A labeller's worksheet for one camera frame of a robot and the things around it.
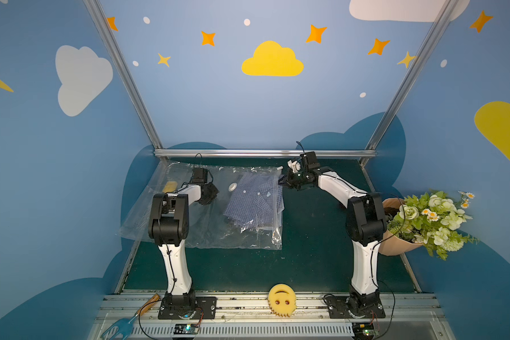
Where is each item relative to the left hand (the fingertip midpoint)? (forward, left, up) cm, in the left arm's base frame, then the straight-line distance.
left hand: (219, 191), depth 105 cm
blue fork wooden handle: (-57, +24, +1) cm, 62 cm away
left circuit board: (-57, +4, -3) cm, 57 cm away
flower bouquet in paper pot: (-28, -75, +26) cm, 84 cm away
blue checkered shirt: (-9, -19, +5) cm, 22 cm away
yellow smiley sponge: (-48, -29, +2) cm, 56 cm away
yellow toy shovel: (+3, +26, -1) cm, 26 cm away
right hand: (0, -30, +11) cm, 32 cm away
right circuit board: (-56, -57, -2) cm, 80 cm away
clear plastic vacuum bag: (-19, +3, -2) cm, 19 cm away
